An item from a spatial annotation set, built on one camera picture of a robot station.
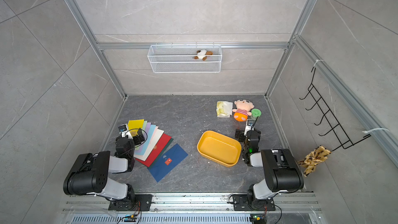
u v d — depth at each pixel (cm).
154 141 94
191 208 73
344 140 60
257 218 70
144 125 102
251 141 70
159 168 84
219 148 90
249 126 80
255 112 104
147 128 101
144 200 74
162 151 90
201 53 88
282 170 45
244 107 104
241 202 73
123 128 78
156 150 91
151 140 98
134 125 104
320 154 66
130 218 71
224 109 107
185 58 101
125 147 70
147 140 95
